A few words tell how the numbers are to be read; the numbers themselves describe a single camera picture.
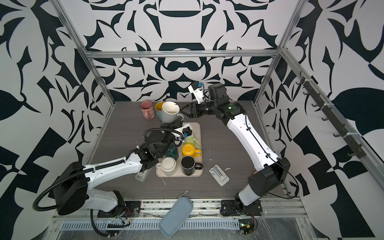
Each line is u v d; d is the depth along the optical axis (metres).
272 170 0.41
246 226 0.71
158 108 1.03
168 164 0.80
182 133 0.62
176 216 0.70
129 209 0.73
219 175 0.83
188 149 0.84
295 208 0.76
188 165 0.79
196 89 0.62
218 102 0.55
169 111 0.69
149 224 0.71
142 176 0.82
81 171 0.45
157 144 0.55
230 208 0.74
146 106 1.05
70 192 0.41
